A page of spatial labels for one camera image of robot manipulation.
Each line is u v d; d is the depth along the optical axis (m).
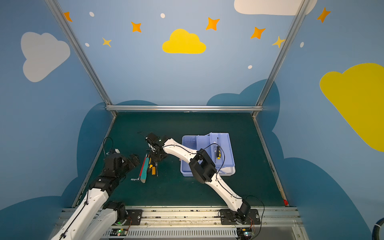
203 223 0.73
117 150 0.75
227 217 0.75
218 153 0.85
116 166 0.62
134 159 0.75
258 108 1.17
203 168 0.60
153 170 0.89
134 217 0.76
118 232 0.71
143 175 0.87
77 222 0.44
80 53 0.85
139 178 0.87
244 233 0.71
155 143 0.72
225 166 0.80
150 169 0.89
